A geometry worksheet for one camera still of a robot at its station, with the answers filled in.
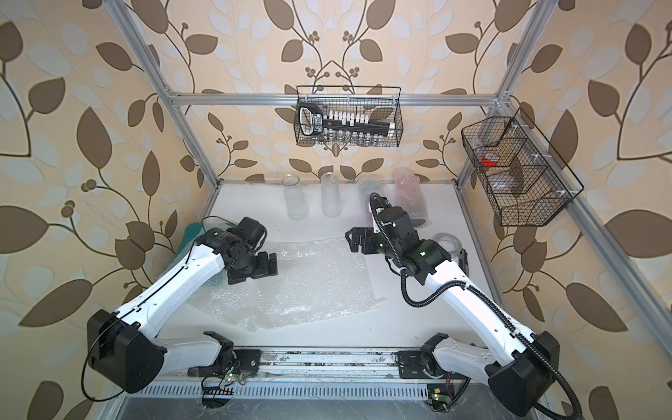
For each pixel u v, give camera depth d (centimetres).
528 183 73
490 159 81
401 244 54
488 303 43
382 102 91
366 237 64
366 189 108
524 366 37
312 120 85
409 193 105
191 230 99
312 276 91
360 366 75
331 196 104
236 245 57
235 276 70
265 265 71
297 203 99
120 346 39
